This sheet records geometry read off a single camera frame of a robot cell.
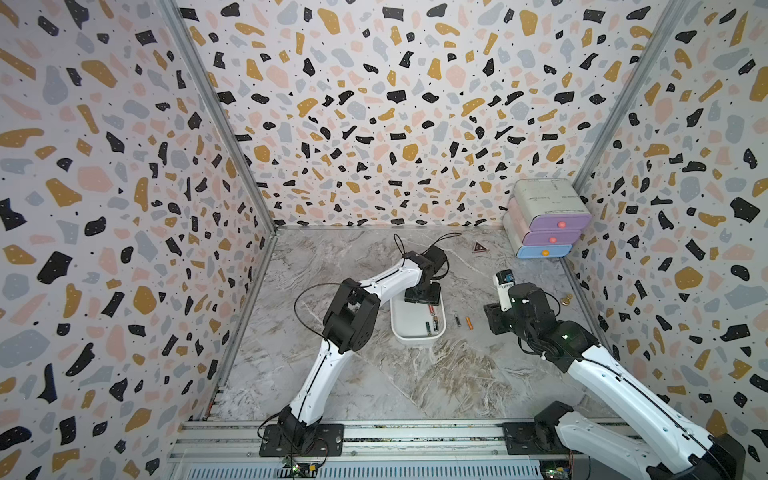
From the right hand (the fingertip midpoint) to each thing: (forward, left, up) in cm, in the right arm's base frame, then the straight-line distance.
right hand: (492, 305), depth 79 cm
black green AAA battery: (+2, +16, -17) cm, 24 cm away
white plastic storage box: (+3, +20, -16) cm, 26 cm away
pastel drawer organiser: (+32, -22, +2) cm, 39 cm away
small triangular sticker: (+37, -5, -19) cm, 42 cm away
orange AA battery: (+4, +3, -17) cm, 18 cm away
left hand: (+11, +14, -16) cm, 24 cm away
